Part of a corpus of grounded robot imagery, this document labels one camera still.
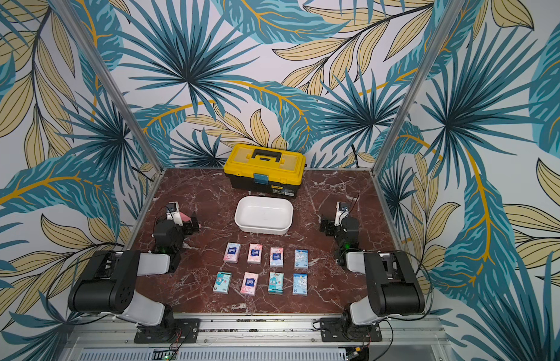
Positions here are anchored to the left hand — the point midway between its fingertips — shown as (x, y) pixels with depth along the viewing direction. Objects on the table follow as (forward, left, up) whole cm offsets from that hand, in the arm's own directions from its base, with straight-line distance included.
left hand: (183, 215), depth 92 cm
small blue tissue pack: (-25, -47, -6) cm, 54 cm away
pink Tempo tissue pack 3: (-15, -39, -6) cm, 42 cm away
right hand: (+2, -63, 0) cm, 63 cm away
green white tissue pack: (-24, -39, -6) cm, 46 cm away
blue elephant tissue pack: (-15, -48, -6) cm, 51 cm away
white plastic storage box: (+5, -33, -7) cm, 34 cm away
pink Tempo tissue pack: (-13, -21, -5) cm, 26 cm away
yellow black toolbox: (+18, -36, +8) cm, 41 cm away
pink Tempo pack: (-25, -29, -6) cm, 39 cm away
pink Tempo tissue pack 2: (-14, -30, -5) cm, 33 cm away
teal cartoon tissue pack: (-25, -19, -6) cm, 32 cm away
